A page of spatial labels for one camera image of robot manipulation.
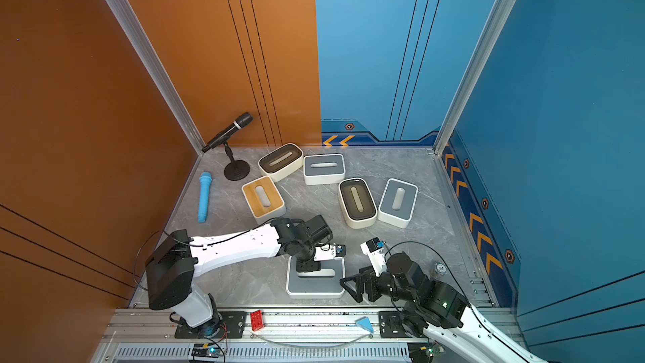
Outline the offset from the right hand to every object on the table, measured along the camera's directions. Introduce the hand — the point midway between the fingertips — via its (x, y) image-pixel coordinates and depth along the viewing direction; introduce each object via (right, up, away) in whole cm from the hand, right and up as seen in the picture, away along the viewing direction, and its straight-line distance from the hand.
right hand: (351, 280), depth 70 cm
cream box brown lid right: (+4, +19, +24) cm, 31 cm away
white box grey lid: (-9, +31, +37) cm, 49 cm away
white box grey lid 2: (-7, -5, +9) cm, 12 cm away
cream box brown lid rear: (-27, +35, +39) cm, 59 cm away
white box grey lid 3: (+20, +18, +27) cm, 38 cm away
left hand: (-9, +3, +12) cm, 15 cm away
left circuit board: (-41, -21, +2) cm, 46 cm away
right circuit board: (+23, -19, 0) cm, 30 cm away
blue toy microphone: (-57, +21, +31) cm, 69 cm away
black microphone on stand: (-48, +31, +40) cm, 70 cm away
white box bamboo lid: (-32, +19, +29) cm, 48 cm away
